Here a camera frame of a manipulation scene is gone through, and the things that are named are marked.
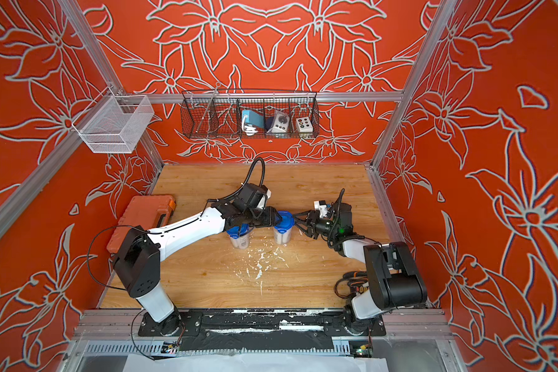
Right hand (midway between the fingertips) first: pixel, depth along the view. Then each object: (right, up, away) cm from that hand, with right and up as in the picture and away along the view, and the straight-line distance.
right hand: (290, 221), depth 82 cm
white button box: (+7, +39, +12) cm, 41 cm away
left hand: (-3, +1, +1) cm, 4 cm away
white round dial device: (-4, +38, +9) cm, 39 cm away
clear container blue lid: (-1, 0, +1) cm, 1 cm away
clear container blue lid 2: (-18, -5, -2) cm, 19 cm away
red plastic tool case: (-59, +2, +13) cm, 61 cm away
